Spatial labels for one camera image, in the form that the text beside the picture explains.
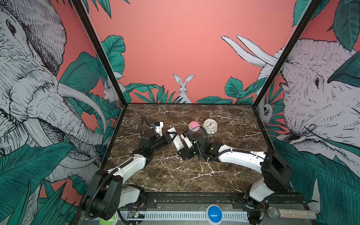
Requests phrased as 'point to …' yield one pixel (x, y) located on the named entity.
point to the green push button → (114, 220)
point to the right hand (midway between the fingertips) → (180, 149)
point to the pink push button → (193, 124)
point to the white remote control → (177, 142)
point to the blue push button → (214, 213)
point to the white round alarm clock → (210, 125)
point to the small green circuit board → (136, 214)
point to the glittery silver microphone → (274, 213)
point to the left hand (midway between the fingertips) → (177, 132)
